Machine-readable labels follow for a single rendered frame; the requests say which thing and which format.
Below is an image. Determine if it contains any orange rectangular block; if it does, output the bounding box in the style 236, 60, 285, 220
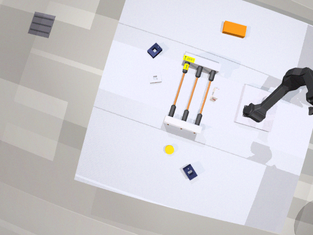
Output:
222, 21, 246, 38

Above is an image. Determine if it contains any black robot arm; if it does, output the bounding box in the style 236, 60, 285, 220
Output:
242, 67, 313, 123

